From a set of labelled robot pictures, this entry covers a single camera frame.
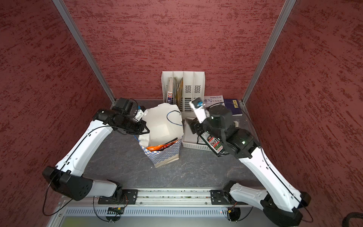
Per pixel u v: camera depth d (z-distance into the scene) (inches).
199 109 19.2
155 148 25.8
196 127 20.4
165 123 39.0
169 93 36.3
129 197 28.9
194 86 44.5
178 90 38.1
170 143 27.7
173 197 29.8
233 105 46.3
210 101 47.3
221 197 29.2
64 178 14.9
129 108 23.6
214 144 32.8
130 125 24.0
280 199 14.4
